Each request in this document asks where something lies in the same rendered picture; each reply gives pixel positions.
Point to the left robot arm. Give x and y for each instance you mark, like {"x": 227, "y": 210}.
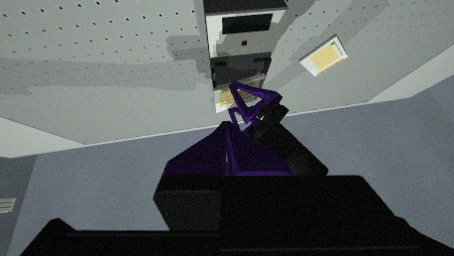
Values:
{"x": 306, "y": 164}

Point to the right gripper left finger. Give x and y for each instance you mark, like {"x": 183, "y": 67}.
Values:
{"x": 204, "y": 157}

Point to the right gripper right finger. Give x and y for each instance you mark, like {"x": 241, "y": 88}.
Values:
{"x": 250, "y": 158}

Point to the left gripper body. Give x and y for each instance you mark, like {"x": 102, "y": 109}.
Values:
{"x": 272, "y": 114}

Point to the white bar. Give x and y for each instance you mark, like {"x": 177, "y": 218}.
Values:
{"x": 336, "y": 50}

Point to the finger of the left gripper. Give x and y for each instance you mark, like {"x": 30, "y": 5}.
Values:
{"x": 249, "y": 113}
{"x": 255, "y": 122}

